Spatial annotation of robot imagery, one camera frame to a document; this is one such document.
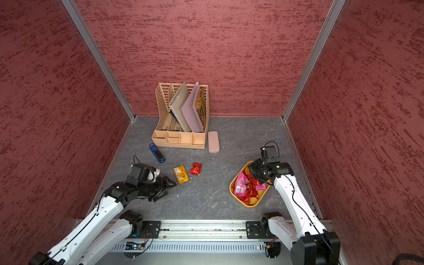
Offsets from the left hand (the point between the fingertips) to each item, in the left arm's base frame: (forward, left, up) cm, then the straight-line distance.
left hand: (172, 192), depth 76 cm
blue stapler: (+23, +13, -5) cm, 27 cm away
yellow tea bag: (+13, -1, -7) cm, 14 cm away
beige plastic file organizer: (+37, +9, -2) cm, 39 cm away
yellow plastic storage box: (-2, -40, -8) cm, 41 cm away
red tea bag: (+15, -10, -6) cm, 19 cm away
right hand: (+9, -37, +3) cm, 38 cm away
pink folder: (+42, -5, +12) cm, 44 cm away
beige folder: (+43, +1, +18) cm, 47 cm away
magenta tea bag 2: (+5, -45, -5) cm, 46 cm away
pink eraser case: (+35, -19, -7) cm, 40 cm away
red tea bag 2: (+4, -39, -5) cm, 40 cm away
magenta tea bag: (+5, -34, -2) cm, 34 cm away
